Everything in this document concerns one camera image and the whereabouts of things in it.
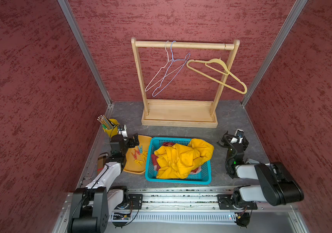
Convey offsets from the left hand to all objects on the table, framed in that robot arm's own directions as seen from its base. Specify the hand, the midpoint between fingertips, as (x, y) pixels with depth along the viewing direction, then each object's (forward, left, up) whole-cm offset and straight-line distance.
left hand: (130, 136), depth 88 cm
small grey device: (-12, -76, -8) cm, 77 cm away
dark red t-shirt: (-16, -17, -3) cm, 24 cm away
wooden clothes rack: (+28, -46, -10) cm, 55 cm away
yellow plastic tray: (-14, -1, -11) cm, 18 cm away
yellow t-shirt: (-18, -28, +7) cm, 34 cm away
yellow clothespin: (-8, -9, -8) cm, 15 cm away
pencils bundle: (+9, +15, +1) cm, 18 cm away
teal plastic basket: (-22, -44, -7) cm, 50 cm away
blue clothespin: (-4, -6, -9) cm, 12 cm away
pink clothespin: (-8, -3, -9) cm, 13 cm away
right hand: (+1, -65, +1) cm, 65 cm away
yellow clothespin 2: (-12, -6, -9) cm, 16 cm away
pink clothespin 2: (-6, -4, -10) cm, 12 cm away
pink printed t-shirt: (-18, -42, -8) cm, 46 cm away
